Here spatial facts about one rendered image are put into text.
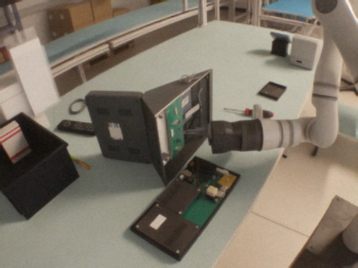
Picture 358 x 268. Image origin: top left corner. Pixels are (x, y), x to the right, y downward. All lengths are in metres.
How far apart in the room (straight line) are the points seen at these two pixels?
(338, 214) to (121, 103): 0.70
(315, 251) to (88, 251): 0.57
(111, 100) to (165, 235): 0.32
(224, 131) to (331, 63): 0.32
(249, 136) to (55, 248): 0.50
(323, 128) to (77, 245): 0.62
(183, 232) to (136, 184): 0.20
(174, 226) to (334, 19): 0.58
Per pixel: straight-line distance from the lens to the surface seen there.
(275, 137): 0.60
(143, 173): 0.67
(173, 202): 0.57
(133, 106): 0.58
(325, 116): 0.64
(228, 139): 0.58
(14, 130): 0.84
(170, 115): 0.55
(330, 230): 0.81
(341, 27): 0.64
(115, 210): 0.61
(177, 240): 0.51
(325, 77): 0.65
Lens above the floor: 1.48
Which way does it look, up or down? 38 degrees down
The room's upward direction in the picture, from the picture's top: 5 degrees counter-clockwise
